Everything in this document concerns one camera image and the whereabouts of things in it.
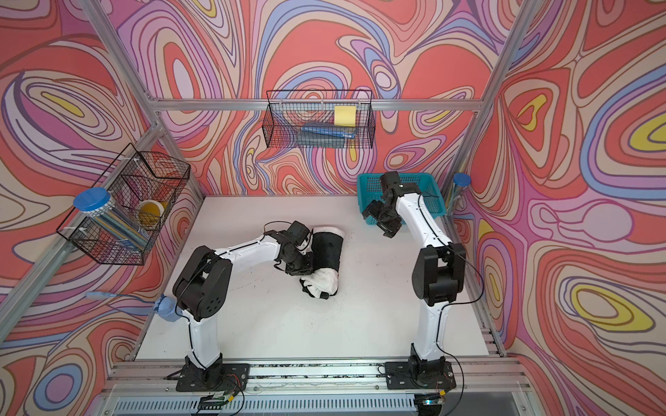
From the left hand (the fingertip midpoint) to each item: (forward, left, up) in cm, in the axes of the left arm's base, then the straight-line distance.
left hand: (316, 272), depth 93 cm
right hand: (+11, -21, +12) cm, 26 cm away
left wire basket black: (+13, +52, +30) cm, 61 cm away
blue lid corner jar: (+32, -57, +16) cm, 67 cm away
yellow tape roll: (+2, +45, +30) cm, 54 cm away
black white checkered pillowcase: (+7, -4, +6) cm, 10 cm away
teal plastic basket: (+43, -23, +2) cm, 49 cm away
